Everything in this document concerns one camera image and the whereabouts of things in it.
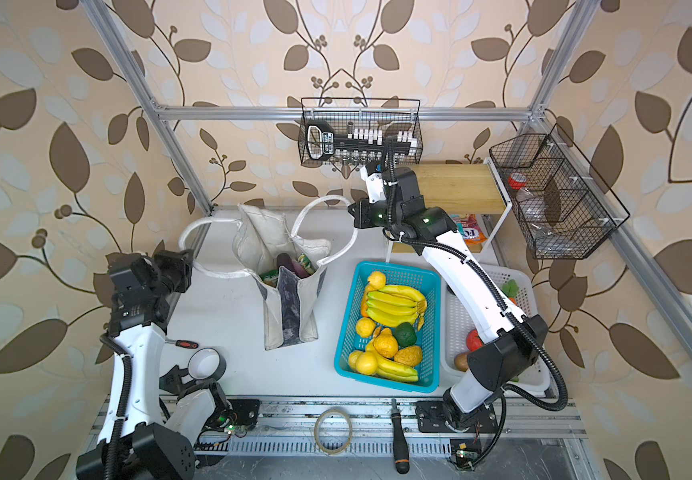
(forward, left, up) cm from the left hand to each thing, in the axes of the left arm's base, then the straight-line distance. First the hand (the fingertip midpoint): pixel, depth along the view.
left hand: (194, 245), depth 74 cm
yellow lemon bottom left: (-21, -43, -20) cm, 52 cm away
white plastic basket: (-9, -70, -28) cm, 76 cm away
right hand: (+7, -39, +7) cm, 41 cm away
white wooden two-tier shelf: (+19, -69, +4) cm, 71 cm away
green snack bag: (+8, -24, -19) cm, 32 cm away
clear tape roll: (-37, -33, -24) cm, 55 cm away
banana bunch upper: (-3, -53, -24) cm, 58 cm away
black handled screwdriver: (-37, -52, -25) cm, 69 cm away
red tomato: (-14, -73, -21) cm, 77 cm away
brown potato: (-19, -69, -24) cm, 76 cm away
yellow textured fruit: (-15, -49, -22) cm, 56 cm away
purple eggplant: (+7, -19, -16) cm, 26 cm away
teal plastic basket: (-17, -60, -25) cm, 67 cm away
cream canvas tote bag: (-6, -25, -2) cm, 25 cm away
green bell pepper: (-12, -55, -22) cm, 60 cm away
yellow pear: (+2, -47, -19) cm, 50 cm away
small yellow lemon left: (-10, -44, -23) cm, 50 cm away
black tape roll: (-20, +1, -29) cm, 35 cm away
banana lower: (-22, -51, -23) cm, 60 cm away
